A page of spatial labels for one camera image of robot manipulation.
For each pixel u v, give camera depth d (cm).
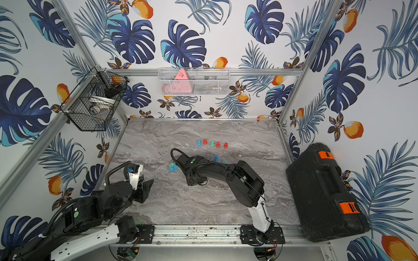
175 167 97
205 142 107
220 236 75
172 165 98
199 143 106
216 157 100
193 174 66
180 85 90
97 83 93
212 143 106
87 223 44
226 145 106
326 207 64
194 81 93
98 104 80
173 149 80
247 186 50
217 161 59
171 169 97
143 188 58
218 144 106
